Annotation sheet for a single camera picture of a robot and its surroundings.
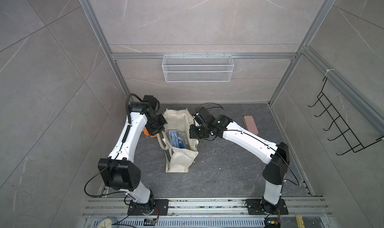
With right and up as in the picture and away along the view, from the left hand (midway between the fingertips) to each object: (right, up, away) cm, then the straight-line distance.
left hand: (167, 127), depth 79 cm
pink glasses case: (+55, -1, +26) cm, 61 cm away
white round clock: (-25, -43, -13) cm, 51 cm away
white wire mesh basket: (+17, +38, +21) cm, 47 cm away
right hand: (+13, -4, -1) cm, 14 cm away
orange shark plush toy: (-8, -2, -9) cm, 13 cm away
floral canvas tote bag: (+8, -10, -12) cm, 17 cm away
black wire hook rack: (+83, -3, -15) cm, 84 cm away
